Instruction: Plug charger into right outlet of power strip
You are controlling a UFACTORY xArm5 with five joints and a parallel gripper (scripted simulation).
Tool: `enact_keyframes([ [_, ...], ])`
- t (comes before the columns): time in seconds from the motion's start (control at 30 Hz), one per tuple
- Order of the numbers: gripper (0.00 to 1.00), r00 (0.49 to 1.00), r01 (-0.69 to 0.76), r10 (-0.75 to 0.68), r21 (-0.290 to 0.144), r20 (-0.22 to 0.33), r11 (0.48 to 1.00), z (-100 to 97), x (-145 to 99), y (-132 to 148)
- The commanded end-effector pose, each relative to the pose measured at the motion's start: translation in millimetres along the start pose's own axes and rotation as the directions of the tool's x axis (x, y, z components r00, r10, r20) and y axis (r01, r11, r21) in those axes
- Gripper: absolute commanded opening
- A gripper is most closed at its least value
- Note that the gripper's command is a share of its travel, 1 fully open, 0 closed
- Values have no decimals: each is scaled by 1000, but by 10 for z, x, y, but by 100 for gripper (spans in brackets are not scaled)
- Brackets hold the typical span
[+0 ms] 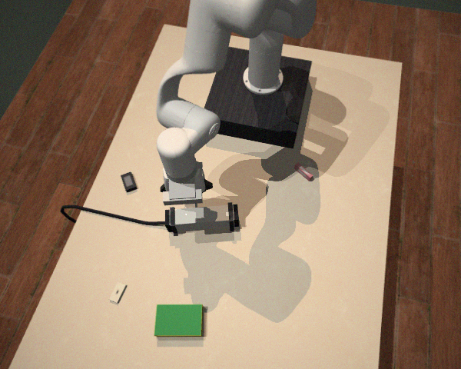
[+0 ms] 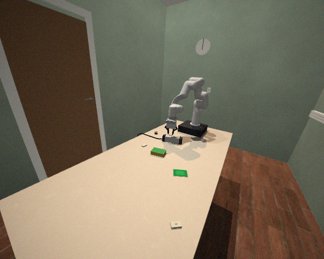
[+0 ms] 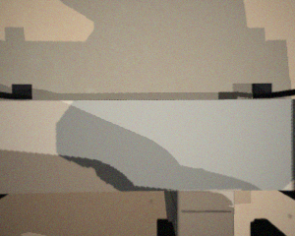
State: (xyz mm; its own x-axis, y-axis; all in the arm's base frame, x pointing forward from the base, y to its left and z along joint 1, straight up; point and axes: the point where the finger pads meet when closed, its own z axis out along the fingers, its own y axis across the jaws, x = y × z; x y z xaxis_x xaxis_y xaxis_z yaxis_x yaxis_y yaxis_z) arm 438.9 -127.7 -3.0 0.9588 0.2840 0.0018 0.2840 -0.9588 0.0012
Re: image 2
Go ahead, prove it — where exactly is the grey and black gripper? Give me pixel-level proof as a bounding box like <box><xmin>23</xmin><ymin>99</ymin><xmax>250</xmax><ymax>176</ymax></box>
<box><xmin>165</xmin><ymin>119</ymin><xmax>178</xmax><ymax>135</ymax></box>

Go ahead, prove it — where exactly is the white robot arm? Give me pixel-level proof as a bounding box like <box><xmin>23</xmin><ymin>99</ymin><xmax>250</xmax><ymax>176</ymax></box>
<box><xmin>166</xmin><ymin>77</ymin><xmax>208</xmax><ymax>126</ymax></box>

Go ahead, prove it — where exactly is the green rectangular block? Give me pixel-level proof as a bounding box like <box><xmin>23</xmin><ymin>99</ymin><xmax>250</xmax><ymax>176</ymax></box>
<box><xmin>151</xmin><ymin>147</ymin><xmax>166</xmax><ymax>157</ymax></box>

